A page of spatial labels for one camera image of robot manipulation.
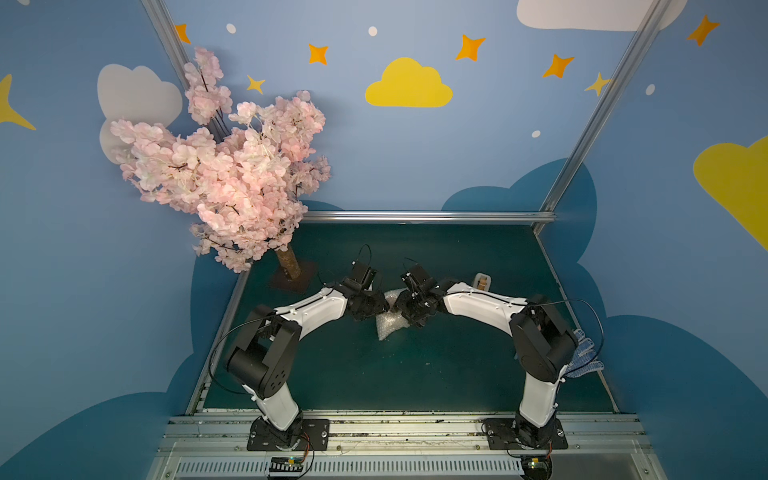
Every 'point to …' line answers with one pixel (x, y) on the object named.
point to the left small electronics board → (286, 464)
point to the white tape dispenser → (482, 282)
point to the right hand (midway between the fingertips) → (397, 310)
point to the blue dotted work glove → (582, 361)
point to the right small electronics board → (537, 467)
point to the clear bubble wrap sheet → (390, 320)
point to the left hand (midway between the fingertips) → (386, 304)
